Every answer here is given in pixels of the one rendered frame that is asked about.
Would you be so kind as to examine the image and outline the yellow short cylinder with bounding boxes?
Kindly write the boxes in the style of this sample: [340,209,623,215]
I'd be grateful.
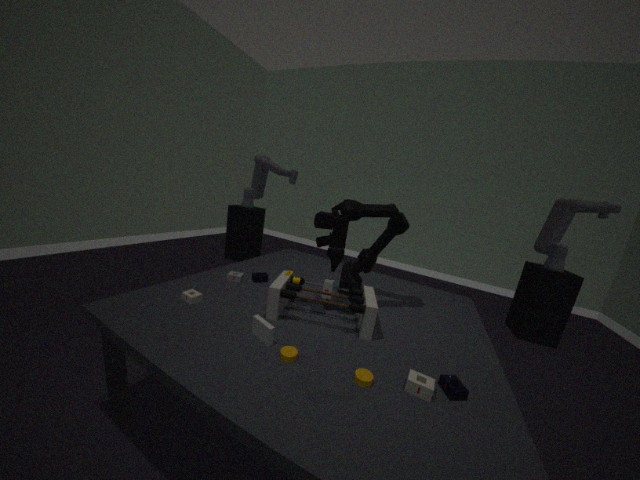
[279,346,298,363]
[354,368,373,387]

